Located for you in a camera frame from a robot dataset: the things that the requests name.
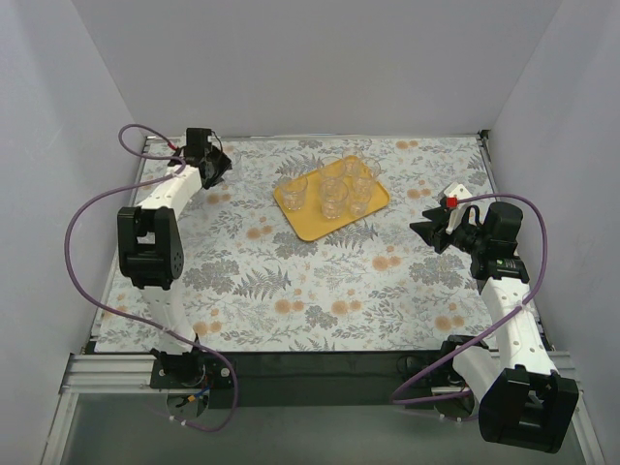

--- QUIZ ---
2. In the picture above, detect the small clear glass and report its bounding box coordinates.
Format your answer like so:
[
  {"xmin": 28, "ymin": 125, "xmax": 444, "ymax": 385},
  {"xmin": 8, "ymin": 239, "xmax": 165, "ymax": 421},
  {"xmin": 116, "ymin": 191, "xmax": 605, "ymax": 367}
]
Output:
[
  {"xmin": 342, "ymin": 147, "xmax": 362, "ymax": 176},
  {"xmin": 349, "ymin": 187, "xmax": 372, "ymax": 217}
]

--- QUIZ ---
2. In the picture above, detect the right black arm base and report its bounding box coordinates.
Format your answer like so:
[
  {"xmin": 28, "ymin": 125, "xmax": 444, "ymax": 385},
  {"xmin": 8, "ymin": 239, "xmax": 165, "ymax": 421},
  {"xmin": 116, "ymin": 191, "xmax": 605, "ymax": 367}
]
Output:
[{"xmin": 396, "ymin": 353, "xmax": 478, "ymax": 422}]

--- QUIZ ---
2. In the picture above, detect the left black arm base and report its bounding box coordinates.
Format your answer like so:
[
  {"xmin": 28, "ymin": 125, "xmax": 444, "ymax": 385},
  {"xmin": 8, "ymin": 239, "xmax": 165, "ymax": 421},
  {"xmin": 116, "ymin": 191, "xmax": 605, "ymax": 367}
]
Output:
[{"xmin": 149, "ymin": 351, "xmax": 233, "ymax": 419}]

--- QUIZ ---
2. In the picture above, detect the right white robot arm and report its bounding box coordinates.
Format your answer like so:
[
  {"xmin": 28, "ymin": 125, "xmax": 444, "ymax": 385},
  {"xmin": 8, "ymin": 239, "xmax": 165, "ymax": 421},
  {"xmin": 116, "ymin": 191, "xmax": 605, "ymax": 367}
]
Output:
[{"xmin": 410, "ymin": 198, "xmax": 579, "ymax": 453}]

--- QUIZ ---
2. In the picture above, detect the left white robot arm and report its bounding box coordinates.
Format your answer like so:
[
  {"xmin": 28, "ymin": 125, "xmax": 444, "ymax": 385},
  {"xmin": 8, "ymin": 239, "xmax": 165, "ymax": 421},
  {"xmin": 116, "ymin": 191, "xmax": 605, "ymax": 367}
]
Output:
[{"xmin": 117, "ymin": 128, "xmax": 232, "ymax": 388}]

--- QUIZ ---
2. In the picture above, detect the yellow plastic tray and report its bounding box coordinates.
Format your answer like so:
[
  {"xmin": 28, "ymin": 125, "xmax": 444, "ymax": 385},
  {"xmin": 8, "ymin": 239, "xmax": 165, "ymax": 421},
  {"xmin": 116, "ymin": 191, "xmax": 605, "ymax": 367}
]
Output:
[{"xmin": 273, "ymin": 161, "xmax": 390, "ymax": 242}]

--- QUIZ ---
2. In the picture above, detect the floral patterned table mat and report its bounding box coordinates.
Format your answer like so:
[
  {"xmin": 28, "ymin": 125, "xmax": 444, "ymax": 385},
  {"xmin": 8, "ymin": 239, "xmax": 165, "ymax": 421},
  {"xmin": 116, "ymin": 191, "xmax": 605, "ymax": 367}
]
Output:
[{"xmin": 94, "ymin": 137, "xmax": 543, "ymax": 354}]

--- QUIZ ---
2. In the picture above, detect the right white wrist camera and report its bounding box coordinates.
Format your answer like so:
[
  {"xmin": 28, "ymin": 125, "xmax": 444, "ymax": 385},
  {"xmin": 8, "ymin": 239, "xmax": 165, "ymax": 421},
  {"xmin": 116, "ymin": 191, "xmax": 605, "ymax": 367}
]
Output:
[{"xmin": 443, "ymin": 182, "xmax": 473, "ymax": 234}]

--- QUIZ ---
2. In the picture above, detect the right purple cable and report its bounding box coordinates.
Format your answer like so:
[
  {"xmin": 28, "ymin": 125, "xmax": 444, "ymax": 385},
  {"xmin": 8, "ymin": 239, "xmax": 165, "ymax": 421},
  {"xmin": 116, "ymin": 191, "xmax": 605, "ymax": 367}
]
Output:
[{"xmin": 390, "ymin": 192, "xmax": 549, "ymax": 421}]

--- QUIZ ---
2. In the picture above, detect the aluminium frame rail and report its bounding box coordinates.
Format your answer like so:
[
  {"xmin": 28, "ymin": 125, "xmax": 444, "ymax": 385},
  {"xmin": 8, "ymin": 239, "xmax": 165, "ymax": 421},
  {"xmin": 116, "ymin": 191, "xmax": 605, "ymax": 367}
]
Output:
[{"xmin": 57, "ymin": 351, "xmax": 582, "ymax": 396}]

